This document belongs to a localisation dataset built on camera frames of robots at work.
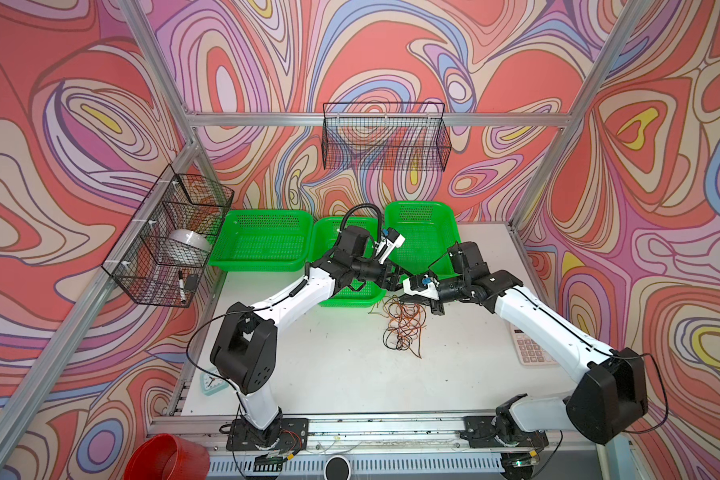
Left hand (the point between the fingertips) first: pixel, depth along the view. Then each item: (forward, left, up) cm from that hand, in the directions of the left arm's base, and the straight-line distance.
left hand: (411, 275), depth 77 cm
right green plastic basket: (+39, -14, -23) cm, 47 cm away
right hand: (-6, +2, -3) cm, 7 cm away
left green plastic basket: (+33, +52, -22) cm, 65 cm away
